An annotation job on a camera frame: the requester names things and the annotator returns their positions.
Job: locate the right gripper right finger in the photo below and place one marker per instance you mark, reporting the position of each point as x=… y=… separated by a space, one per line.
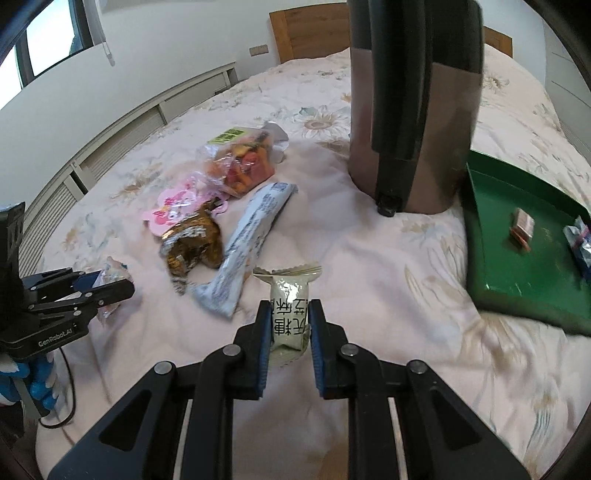
x=404 y=420

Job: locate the wall switch plate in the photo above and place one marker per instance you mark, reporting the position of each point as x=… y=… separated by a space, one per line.
x=258 y=50

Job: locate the blue gloved hand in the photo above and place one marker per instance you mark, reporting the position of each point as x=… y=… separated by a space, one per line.
x=32 y=382

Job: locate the brown black electric kettle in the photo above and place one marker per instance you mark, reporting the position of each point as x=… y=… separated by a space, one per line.
x=416 y=78

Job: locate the green tray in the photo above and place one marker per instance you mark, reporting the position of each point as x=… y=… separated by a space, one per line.
x=542 y=284

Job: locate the long light blue packet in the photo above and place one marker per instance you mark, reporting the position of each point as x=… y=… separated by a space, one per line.
x=222 y=294

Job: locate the floral pink bed duvet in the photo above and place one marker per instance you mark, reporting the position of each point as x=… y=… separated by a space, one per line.
x=396 y=285

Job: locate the window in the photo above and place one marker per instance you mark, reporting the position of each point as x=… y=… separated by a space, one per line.
x=61 y=30

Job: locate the pink cartoon character packet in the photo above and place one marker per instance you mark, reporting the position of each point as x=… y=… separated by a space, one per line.
x=175 y=204

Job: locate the brown oat snack packet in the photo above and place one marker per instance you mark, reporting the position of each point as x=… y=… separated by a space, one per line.
x=196 y=239

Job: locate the white radiator cover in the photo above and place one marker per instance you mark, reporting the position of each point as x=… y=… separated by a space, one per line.
x=96 y=158

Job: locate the wooden headboard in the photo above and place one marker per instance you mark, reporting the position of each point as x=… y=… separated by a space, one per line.
x=311 y=31

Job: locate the red brown candy bar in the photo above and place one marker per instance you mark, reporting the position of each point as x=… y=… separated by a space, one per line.
x=522 y=228

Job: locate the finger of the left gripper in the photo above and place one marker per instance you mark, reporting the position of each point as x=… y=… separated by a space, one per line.
x=64 y=280
x=54 y=307

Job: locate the clear bag orange snacks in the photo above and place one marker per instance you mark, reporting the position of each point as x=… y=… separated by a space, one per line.
x=240 y=158

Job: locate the olive green candy packet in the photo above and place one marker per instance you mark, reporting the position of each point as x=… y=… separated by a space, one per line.
x=289 y=310

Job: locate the white wardrobe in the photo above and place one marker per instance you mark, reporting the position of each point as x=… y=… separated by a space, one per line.
x=568 y=92

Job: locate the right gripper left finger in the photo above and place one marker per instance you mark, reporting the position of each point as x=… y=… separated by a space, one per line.
x=176 y=422

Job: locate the dark blue snack packet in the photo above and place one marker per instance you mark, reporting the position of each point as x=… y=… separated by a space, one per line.
x=578 y=239

